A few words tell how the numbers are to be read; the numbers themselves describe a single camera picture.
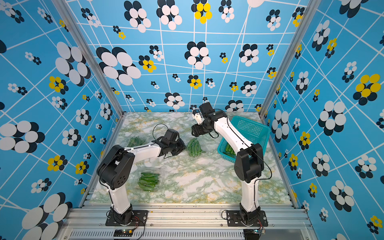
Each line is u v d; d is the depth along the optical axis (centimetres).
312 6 68
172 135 76
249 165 50
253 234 68
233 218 72
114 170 49
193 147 96
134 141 99
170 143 76
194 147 96
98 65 92
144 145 64
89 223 79
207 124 65
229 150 96
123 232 72
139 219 73
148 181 81
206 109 71
